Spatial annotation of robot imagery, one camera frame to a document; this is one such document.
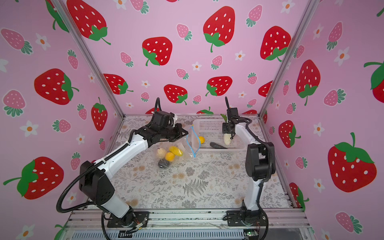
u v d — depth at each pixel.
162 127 0.66
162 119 0.62
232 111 0.78
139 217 0.74
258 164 0.52
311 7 0.69
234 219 0.73
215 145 0.99
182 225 0.73
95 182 0.43
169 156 0.90
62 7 0.68
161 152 0.91
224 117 0.94
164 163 0.86
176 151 0.94
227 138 0.96
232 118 0.76
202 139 1.04
